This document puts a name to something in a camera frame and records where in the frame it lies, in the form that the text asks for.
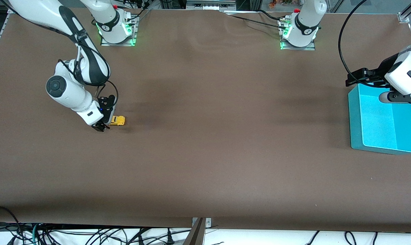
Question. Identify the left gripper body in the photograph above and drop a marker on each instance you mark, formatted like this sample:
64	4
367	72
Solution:
382	71

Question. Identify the yellow beetle toy car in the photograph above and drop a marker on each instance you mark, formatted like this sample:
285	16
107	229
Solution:
118	120

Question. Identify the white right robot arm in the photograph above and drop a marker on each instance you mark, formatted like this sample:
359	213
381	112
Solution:
69	92

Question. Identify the teal plastic storage bin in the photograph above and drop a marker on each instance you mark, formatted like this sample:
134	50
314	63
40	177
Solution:
378	129

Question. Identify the black power plug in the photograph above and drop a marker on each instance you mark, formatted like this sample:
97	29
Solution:
169	238

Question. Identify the grey metal equipment box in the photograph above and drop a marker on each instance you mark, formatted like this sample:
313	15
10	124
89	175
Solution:
210	4

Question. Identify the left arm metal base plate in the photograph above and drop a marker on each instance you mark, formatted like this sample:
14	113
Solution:
307	48

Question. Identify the aluminium corner bracket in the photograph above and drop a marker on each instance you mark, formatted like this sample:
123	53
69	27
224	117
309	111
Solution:
404	17

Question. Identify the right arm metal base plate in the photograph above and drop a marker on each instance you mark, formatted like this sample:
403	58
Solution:
118	44

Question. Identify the aluminium frame post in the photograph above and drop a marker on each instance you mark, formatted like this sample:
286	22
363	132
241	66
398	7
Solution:
255	4

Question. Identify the small metal table bracket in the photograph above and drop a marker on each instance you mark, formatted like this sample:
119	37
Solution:
208	223

